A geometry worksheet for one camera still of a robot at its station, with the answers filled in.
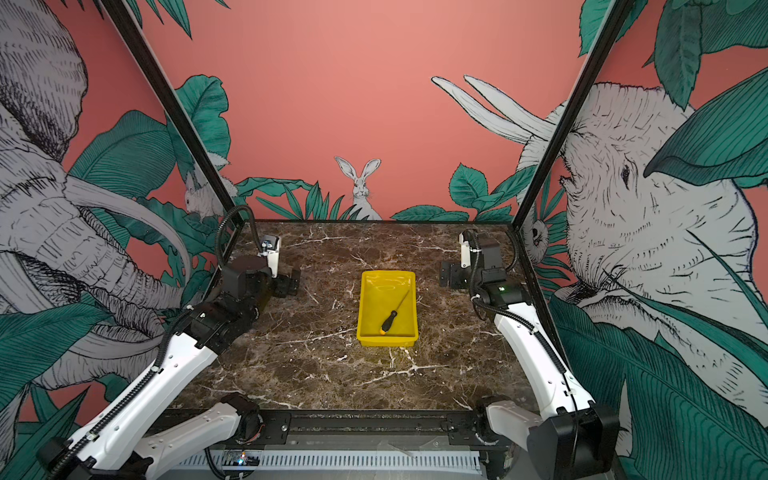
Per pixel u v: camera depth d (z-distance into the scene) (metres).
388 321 0.92
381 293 1.01
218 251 1.07
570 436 0.38
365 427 0.75
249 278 0.52
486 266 0.57
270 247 0.60
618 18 0.70
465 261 0.70
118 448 0.38
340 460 0.70
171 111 0.86
